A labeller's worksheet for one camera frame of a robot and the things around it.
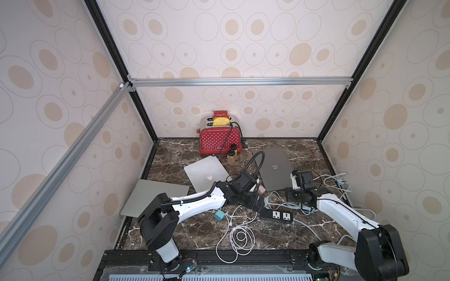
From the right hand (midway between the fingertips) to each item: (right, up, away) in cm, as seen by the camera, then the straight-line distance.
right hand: (290, 193), depth 88 cm
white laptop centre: (-46, +8, +14) cm, 48 cm away
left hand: (-17, -2, -10) cm, 19 cm away
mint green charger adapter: (-36, -10, -4) cm, 37 cm away
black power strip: (-7, -9, -5) cm, 12 cm away
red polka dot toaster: (-37, +33, +12) cm, 51 cm away
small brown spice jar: (-30, +18, +12) cm, 37 cm away
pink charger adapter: (-14, +1, +5) cm, 15 cm away
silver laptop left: (-77, -1, +9) cm, 78 cm away
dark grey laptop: (-3, +9, +17) cm, 20 cm away
